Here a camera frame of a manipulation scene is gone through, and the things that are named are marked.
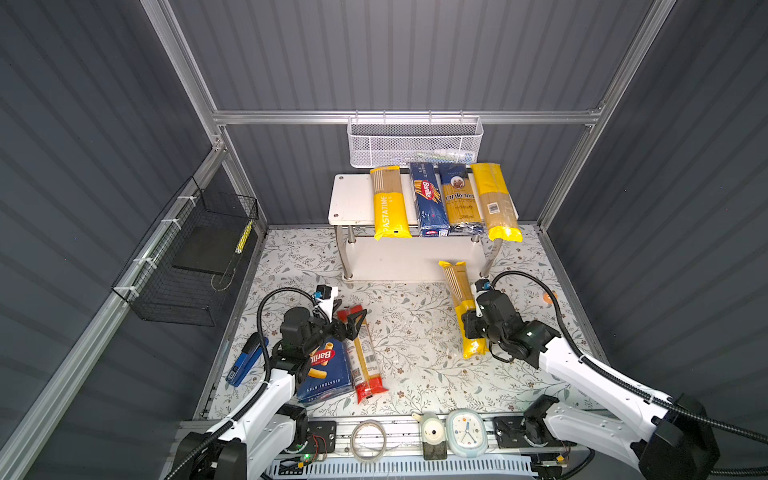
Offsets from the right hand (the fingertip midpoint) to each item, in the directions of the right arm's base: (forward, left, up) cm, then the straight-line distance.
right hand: (468, 317), depth 82 cm
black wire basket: (+4, +73, +20) cm, 76 cm away
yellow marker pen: (+15, +61, +18) cm, 66 cm away
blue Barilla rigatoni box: (-14, +39, -5) cm, 41 cm away
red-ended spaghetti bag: (-16, +28, -8) cm, 33 cm away
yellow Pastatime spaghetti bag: (+4, +2, +4) cm, 6 cm away
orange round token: (-2, -16, +14) cm, 21 cm away
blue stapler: (-6, +63, -8) cm, 64 cm away
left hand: (+2, +32, +4) cm, 32 cm away
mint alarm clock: (-27, +3, -9) cm, 29 cm away
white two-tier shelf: (+25, +13, -4) cm, 28 cm away
